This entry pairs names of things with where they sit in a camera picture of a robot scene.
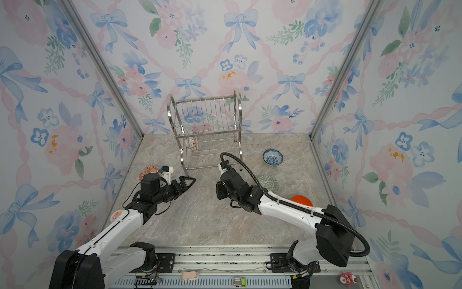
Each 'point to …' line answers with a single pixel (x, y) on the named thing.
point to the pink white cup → (115, 214)
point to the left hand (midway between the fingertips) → (191, 182)
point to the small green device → (239, 281)
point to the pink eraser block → (190, 275)
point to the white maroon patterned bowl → (192, 142)
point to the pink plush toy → (348, 278)
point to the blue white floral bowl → (272, 157)
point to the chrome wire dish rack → (207, 130)
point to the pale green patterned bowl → (269, 182)
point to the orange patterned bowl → (149, 169)
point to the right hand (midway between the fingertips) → (217, 182)
